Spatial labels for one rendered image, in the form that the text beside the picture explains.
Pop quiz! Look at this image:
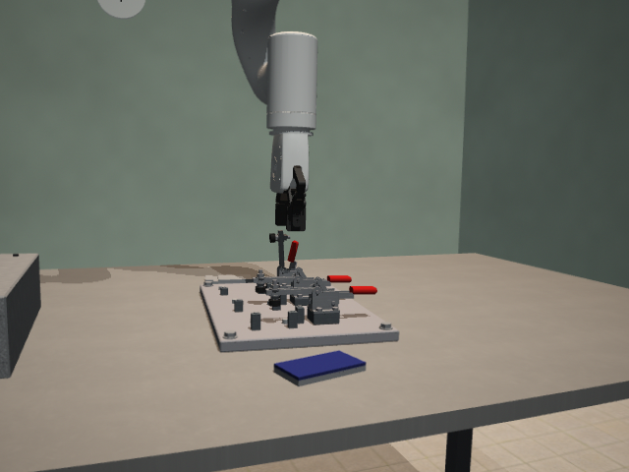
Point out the blue plate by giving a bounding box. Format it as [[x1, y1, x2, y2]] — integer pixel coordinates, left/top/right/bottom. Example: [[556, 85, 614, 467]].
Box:
[[274, 350, 366, 386]]

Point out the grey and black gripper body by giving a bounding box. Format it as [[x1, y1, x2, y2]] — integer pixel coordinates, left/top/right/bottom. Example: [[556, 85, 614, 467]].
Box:
[[269, 131, 314, 194]]

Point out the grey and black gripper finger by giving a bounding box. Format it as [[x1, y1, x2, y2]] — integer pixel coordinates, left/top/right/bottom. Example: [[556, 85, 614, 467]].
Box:
[[275, 191, 288, 226], [286, 165, 306, 231]]

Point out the grey toggle clamp with red handle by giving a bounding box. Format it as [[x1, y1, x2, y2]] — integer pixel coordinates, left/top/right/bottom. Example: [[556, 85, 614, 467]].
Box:
[[265, 276, 377, 325]]

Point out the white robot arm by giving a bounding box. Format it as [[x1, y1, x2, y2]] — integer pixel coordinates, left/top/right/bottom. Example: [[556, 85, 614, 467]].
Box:
[[231, 0, 317, 132]]

